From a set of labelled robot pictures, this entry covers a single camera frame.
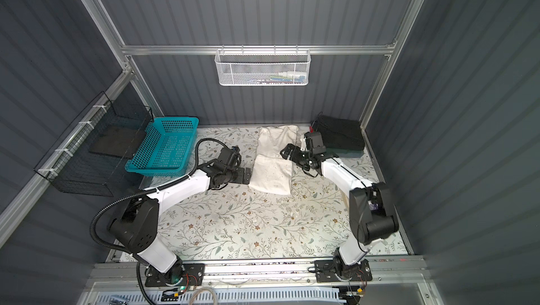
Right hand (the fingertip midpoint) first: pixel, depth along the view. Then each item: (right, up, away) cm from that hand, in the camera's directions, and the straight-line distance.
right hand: (290, 157), depth 91 cm
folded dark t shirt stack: (+28, +9, +14) cm, 32 cm away
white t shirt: (-7, -8, +9) cm, 14 cm away
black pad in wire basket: (-65, +6, -13) cm, 67 cm away
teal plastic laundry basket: (-64, +3, +21) cm, 68 cm away
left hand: (-21, -7, +1) cm, 22 cm away
